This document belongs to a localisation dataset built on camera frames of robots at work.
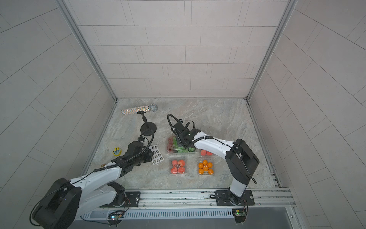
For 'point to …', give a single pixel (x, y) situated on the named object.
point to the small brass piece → (103, 165)
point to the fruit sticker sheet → (157, 157)
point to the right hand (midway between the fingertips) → (182, 138)
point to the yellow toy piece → (117, 151)
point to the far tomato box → (204, 152)
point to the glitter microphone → (151, 107)
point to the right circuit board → (240, 214)
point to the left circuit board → (115, 217)
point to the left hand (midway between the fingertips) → (157, 152)
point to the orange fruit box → (205, 168)
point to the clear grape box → (174, 146)
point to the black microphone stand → (147, 129)
